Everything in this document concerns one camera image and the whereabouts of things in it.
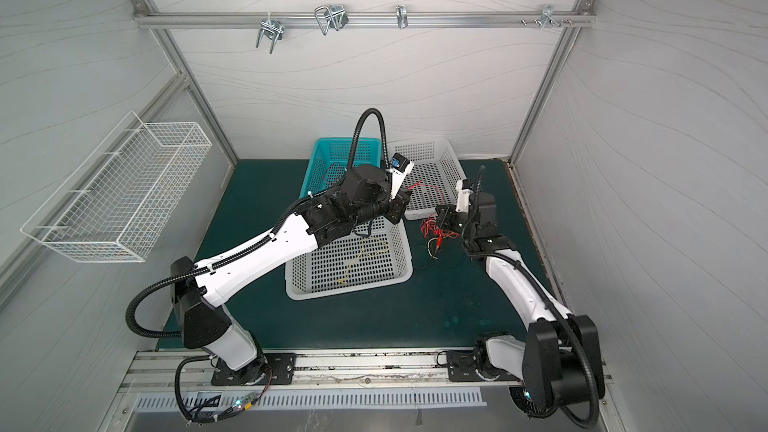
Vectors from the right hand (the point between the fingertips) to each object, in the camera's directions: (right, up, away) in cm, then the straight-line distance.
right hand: (442, 200), depth 84 cm
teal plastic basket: (-39, +15, +34) cm, 54 cm away
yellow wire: (-29, -24, +4) cm, 38 cm away
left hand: (-9, +4, -14) cm, 17 cm away
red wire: (-40, +10, +33) cm, 53 cm away
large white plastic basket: (-38, -23, +6) cm, 45 cm away
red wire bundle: (-2, -8, +8) cm, 12 cm away
